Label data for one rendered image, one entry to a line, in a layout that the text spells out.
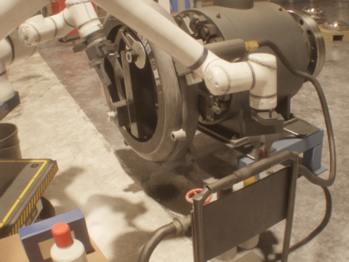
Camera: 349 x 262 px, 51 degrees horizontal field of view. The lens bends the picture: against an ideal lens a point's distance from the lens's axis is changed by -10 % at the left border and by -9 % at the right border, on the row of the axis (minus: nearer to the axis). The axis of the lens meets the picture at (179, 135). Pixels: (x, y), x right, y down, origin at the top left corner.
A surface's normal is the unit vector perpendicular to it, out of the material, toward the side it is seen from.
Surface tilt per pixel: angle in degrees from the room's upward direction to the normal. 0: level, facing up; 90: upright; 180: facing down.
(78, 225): 96
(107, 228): 0
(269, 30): 53
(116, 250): 0
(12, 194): 0
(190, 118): 102
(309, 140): 90
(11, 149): 93
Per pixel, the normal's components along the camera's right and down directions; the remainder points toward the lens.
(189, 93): 0.52, 0.26
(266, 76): 0.31, 0.34
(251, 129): 0.07, 0.40
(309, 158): -0.84, 0.28
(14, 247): -0.07, -0.91
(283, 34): 0.43, -0.20
